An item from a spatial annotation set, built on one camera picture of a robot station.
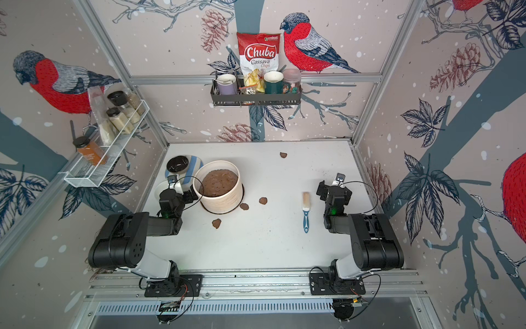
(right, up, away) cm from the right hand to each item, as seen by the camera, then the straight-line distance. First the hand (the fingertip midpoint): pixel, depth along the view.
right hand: (333, 181), depth 93 cm
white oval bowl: (-82, -2, +2) cm, 82 cm away
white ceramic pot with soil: (-53, -1, -4) cm, 53 cm away
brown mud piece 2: (-33, -10, +4) cm, 35 cm away
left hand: (-68, +1, 0) cm, 68 cm away
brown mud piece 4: (-54, -18, -4) cm, 57 cm away
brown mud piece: (-22, +13, +21) cm, 33 cm away
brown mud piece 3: (-42, -12, +1) cm, 44 cm away
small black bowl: (-79, +8, +13) cm, 80 cm away
